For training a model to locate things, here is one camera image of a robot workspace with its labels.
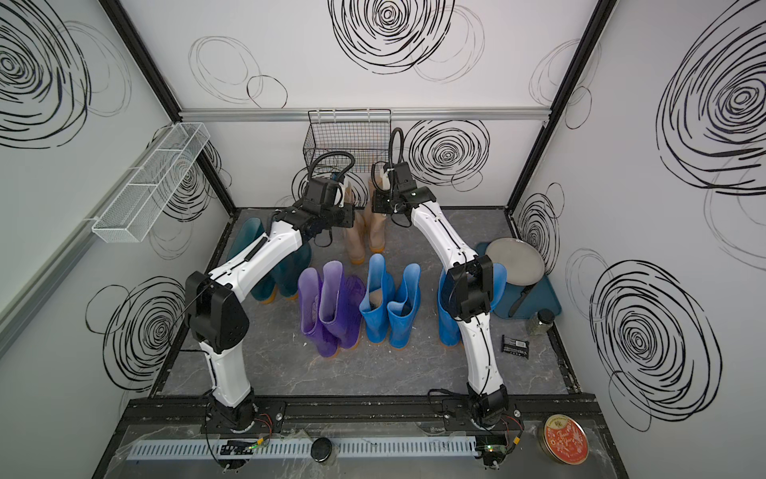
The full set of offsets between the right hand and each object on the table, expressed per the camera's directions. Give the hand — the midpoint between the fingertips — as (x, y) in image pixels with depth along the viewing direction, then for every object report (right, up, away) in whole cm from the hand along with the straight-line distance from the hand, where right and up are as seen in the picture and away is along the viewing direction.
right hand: (374, 201), depth 91 cm
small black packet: (+41, -43, -7) cm, 59 cm away
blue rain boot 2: (+7, -28, -27) cm, 40 cm away
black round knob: (-10, -55, -30) cm, 64 cm away
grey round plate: (+51, -21, +11) cm, 56 cm away
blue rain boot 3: (+19, -33, -18) cm, 42 cm away
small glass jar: (+47, -35, -10) cm, 59 cm away
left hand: (-6, -3, -4) cm, 8 cm away
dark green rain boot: (-34, -9, -10) cm, 36 cm away
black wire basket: (-3, +22, +4) cm, 23 cm away
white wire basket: (-59, -5, -19) cm, 62 cm away
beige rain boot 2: (+1, -6, 0) cm, 6 cm away
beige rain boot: (-6, -11, 0) cm, 12 cm away
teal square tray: (+54, -31, +4) cm, 63 cm away
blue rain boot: (+1, -28, -18) cm, 33 cm away
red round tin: (+45, -58, -23) cm, 77 cm away
